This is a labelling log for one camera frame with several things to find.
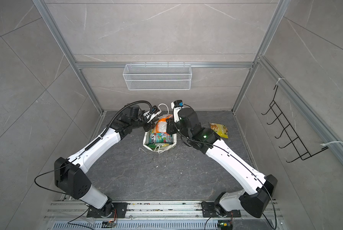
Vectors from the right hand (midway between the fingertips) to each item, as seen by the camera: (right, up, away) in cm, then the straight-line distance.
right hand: (166, 118), depth 69 cm
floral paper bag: (-6, -17, +17) cm, 25 cm away
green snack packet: (-6, -12, +24) cm, 27 cm away
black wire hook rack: (+59, -14, -9) cm, 62 cm away
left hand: (-6, +3, +11) cm, 12 cm away
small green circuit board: (+30, -54, +1) cm, 62 cm away
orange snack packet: (-3, -3, +1) cm, 4 cm away
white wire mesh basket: (-8, +31, +32) cm, 45 cm away
